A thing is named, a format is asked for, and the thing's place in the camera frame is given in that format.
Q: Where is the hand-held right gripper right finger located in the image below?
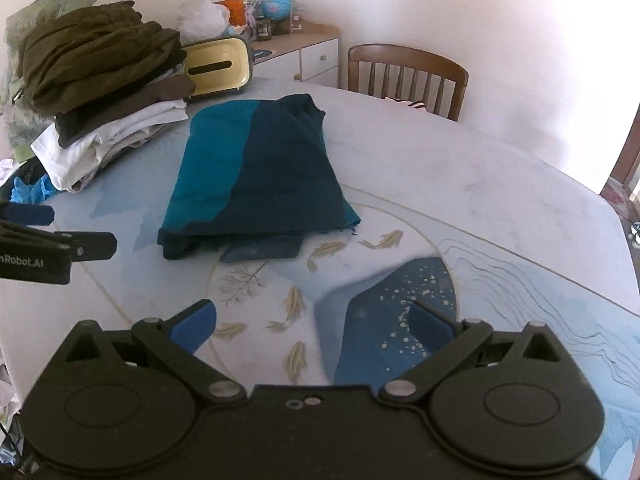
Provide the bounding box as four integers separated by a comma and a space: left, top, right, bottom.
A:
377, 300, 571, 404

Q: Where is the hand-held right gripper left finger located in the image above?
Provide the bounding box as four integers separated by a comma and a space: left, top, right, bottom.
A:
65, 299, 248, 403

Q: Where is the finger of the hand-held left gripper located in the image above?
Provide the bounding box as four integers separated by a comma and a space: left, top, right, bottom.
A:
0, 202, 56, 239
50, 232, 119, 263

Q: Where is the teal knit sweater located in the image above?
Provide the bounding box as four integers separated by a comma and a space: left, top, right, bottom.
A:
157, 92, 362, 264

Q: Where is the blue crumpled cloth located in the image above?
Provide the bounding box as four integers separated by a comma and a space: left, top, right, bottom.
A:
9, 173, 57, 206

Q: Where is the black bag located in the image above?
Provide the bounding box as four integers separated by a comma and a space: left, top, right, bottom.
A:
0, 157, 49, 196

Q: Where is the white folded garment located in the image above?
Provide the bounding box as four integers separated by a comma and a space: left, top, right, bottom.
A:
30, 99, 191, 194

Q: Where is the brown folded garment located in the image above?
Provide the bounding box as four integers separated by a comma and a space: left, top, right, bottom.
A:
54, 74, 197, 149

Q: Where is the olive green garment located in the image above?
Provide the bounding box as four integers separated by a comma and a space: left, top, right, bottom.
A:
20, 2, 189, 116

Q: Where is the cream tissue box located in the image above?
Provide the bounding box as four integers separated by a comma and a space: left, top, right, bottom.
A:
179, 37, 256, 101

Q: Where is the pink striped cloth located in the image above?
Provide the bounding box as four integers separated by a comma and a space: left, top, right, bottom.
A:
383, 94, 429, 111

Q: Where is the clear plastic bag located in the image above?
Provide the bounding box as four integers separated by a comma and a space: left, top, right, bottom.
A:
175, 0, 231, 44

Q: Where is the orange item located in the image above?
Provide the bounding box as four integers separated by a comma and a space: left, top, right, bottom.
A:
219, 0, 249, 29

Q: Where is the small white drawer cabinet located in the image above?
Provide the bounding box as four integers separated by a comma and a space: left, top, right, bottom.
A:
249, 22, 344, 89

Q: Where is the blue globe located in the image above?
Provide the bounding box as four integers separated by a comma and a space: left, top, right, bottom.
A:
262, 0, 294, 21

